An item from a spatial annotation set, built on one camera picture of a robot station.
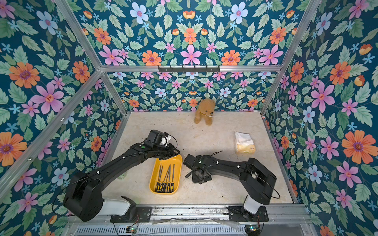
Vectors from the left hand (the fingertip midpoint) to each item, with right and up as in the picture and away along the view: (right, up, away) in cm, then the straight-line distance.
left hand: (180, 152), depth 82 cm
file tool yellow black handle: (-13, -18, +2) cm, 23 cm away
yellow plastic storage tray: (-3, -7, +9) cm, 12 cm away
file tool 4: (-7, -19, +2) cm, 21 cm away
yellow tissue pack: (+40, +3, +14) cm, 43 cm away
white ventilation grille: (-8, -36, -11) cm, 39 cm away
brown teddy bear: (+15, +25, +19) cm, 35 cm away
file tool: (-12, -18, +1) cm, 22 cm away
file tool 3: (-5, -18, +2) cm, 19 cm away
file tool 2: (-10, -18, +2) cm, 21 cm away
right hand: (+10, -17, +2) cm, 19 cm away
